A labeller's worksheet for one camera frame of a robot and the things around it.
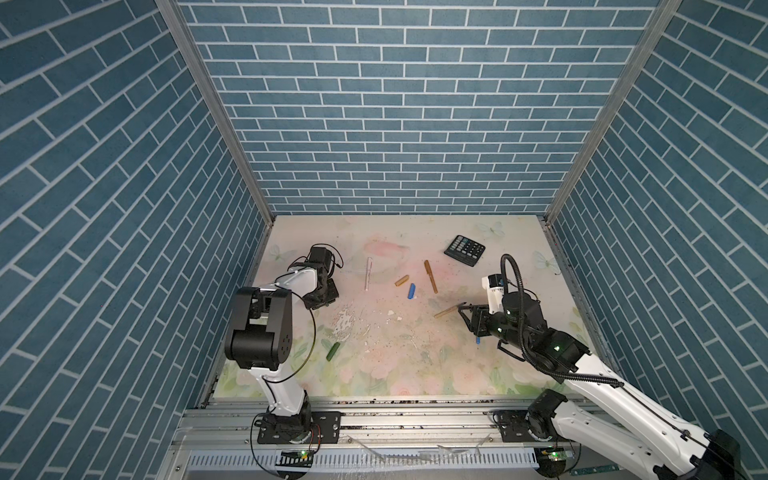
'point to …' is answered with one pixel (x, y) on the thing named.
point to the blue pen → (478, 340)
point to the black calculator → (465, 250)
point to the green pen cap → (330, 354)
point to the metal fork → (589, 469)
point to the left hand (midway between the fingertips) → (327, 298)
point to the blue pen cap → (412, 288)
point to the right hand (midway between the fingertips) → (461, 306)
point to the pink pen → (369, 267)
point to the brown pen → (431, 276)
